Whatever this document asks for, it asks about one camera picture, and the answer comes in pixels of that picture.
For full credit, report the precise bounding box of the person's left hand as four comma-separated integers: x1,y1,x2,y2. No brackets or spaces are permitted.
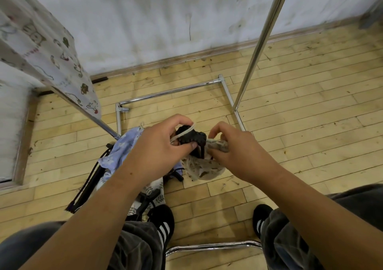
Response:
125,113,199,187

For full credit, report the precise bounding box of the person's right hand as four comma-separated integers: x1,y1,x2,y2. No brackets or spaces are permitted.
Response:
206,121,283,186

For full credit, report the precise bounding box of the chrome clothes rack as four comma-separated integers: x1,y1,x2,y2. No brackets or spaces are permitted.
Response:
50,0,296,142

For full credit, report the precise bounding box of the person's right forearm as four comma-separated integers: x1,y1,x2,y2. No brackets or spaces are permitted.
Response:
257,169,383,270

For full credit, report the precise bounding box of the person's left forearm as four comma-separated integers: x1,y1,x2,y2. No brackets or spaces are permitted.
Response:
18,171,150,270

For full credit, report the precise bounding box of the black striped right shoe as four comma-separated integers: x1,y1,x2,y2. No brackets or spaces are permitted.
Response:
252,203,274,240

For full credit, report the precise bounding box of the black striped shoe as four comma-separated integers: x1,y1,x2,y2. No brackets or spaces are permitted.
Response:
148,204,175,250
252,203,274,240

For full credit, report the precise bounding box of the black striped left shoe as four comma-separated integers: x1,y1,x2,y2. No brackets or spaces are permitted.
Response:
148,204,175,250

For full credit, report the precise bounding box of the black baseboard strip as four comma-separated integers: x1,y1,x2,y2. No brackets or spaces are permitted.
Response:
37,76,109,97

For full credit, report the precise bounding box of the grey metal furniture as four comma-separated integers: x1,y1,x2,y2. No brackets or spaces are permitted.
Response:
358,2,383,30

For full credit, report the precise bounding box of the chrome chair frame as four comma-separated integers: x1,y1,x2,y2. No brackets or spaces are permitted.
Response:
164,240,264,258

